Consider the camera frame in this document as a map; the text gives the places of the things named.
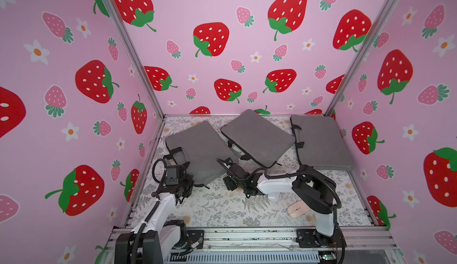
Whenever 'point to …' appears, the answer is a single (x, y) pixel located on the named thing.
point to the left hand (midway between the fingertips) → (195, 177)
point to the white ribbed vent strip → (219, 258)
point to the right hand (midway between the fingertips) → (225, 179)
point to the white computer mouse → (274, 196)
